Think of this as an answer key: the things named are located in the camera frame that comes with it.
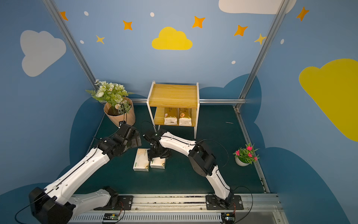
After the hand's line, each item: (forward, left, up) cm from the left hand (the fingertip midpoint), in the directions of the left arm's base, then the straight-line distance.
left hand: (132, 137), depth 79 cm
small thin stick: (+28, -67, -19) cm, 75 cm away
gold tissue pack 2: (+13, -30, +4) cm, 34 cm away
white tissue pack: (-9, -4, -14) cm, 17 cm away
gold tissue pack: (+13, -22, +4) cm, 26 cm away
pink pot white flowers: (+25, +14, +3) cm, 29 cm away
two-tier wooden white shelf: (+14, -24, +13) cm, 31 cm away
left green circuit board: (-36, +7, -20) cm, 42 cm away
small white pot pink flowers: (-7, -65, -6) cm, 65 cm away
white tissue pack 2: (-9, -14, -14) cm, 22 cm away
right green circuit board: (-35, -54, -21) cm, 68 cm away
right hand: (-6, -14, -14) cm, 21 cm away
